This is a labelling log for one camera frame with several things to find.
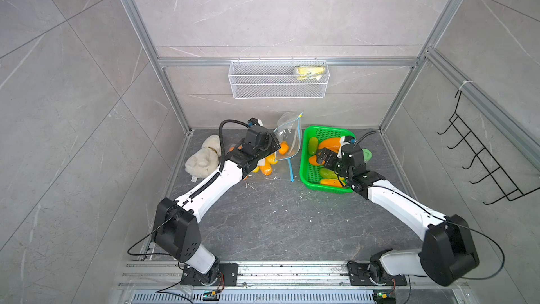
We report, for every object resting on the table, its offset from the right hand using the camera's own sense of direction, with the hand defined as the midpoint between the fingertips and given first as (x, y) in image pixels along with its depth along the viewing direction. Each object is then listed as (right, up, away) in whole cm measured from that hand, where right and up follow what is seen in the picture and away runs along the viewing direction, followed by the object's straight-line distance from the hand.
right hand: (324, 154), depth 85 cm
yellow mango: (+4, -13, +7) cm, 15 cm away
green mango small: (-1, +4, +22) cm, 22 cm away
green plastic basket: (-4, -10, +16) cm, 19 cm away
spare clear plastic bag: (-15, +13, -5) cm, 21 cm away
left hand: (-18, +7, -5) cm, 20 cm away
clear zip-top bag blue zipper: (-13, +6, +19) cm, 24 cm away
